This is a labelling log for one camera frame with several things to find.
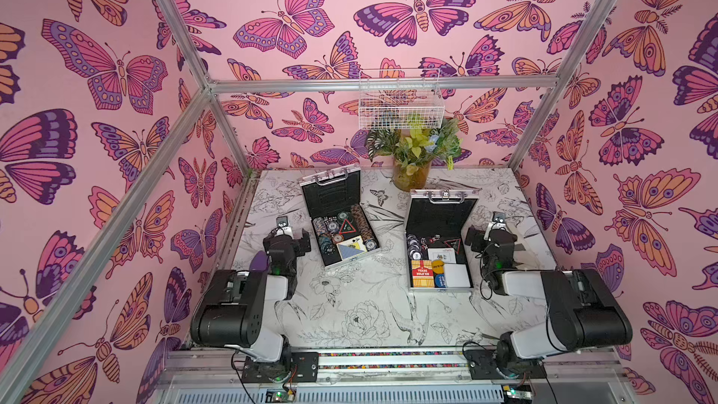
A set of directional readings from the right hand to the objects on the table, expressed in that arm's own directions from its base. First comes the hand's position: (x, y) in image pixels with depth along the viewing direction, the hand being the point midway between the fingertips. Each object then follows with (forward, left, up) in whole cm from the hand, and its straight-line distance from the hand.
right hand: (490, 228), depth 93 cm
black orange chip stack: (-2, +41, -3) cm, 41 cm away
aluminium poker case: (+7, +54, +7) cm, 55 cm away
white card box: (-15, +13, -6) cm, 20 cm away
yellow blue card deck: (-5, +46, -5) cm, 47 cm away
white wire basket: (+34, +30, +27) cm, 53 cm away
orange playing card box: (-14, +23, -4) cm, 28 cm away
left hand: (-1, +67, -1) cm, 67 cm away
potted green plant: (+20, +25, +16) cm, 36 cm away
